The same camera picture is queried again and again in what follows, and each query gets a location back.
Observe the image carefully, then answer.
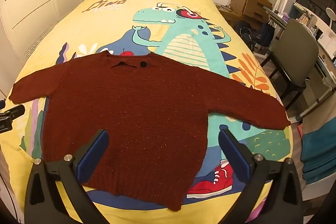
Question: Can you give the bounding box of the dark blue bag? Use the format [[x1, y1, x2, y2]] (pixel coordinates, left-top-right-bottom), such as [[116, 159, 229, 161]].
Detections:
[[256, 22, 275, 47]]

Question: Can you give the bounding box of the teal folded cloth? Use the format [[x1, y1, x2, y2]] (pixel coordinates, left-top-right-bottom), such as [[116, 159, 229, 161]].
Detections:
[[301, 120, 336, 185]]

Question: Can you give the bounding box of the wooden drawer cabinet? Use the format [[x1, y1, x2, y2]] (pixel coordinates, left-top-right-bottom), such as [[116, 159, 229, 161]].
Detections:
[[230, 0, 273, 20]]

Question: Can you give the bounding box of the grey-green chair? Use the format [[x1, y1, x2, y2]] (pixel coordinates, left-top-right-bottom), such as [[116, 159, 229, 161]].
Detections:
[[260, 19, 319, 110]]

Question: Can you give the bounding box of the white wardrobe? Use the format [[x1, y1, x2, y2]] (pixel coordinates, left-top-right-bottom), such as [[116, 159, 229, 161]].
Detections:
[[0, 0, 91, 98]]

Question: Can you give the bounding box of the cluttered desk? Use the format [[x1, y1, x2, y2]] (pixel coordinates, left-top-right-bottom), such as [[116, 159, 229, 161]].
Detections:
[[264, 2, 336, 90]]

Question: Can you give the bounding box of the dark red knitted sweater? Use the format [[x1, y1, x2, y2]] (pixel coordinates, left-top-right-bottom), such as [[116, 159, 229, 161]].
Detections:
[[9, 50, 291, 212]]

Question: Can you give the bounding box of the yellow dinosaur print blanket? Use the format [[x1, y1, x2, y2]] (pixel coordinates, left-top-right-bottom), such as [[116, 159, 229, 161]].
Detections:
[[0, 0, 293, 224]]

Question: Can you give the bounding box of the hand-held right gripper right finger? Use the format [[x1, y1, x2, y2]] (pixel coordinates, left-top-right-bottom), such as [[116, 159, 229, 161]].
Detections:
[[218, 128, 311, 224]]

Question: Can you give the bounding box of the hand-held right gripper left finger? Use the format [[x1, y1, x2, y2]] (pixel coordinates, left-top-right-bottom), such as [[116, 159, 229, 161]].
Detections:
[[24, 130, 113, 224]]

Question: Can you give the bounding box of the black backpack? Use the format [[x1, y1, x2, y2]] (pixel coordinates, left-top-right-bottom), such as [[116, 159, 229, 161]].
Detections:
[[234, 21, 256, 51]]

